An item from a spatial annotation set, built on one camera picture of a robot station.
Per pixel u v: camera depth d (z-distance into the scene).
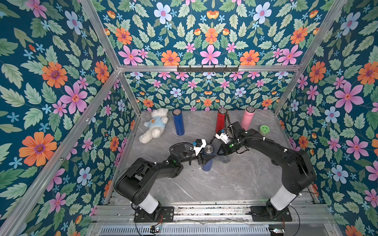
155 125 1.01
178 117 0.92
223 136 0.80
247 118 0.95
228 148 0.76
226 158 0.81
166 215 0.73
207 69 0.92
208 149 0.74
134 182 0.46
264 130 1.03
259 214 0.73
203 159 0.70
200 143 0.67
